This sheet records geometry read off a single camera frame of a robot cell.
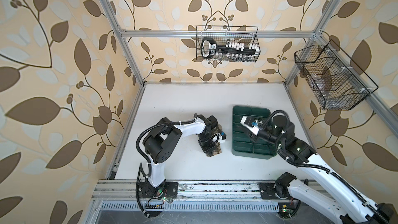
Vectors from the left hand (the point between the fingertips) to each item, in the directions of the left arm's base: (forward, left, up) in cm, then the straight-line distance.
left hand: (212, 153), depth 85 cm
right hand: (+7, -13, +24) cm, 28 cm away
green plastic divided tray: (+4, -17, +6) cm, 18 cm away
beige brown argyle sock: (+1, -3, +2) cm, 4 cm away
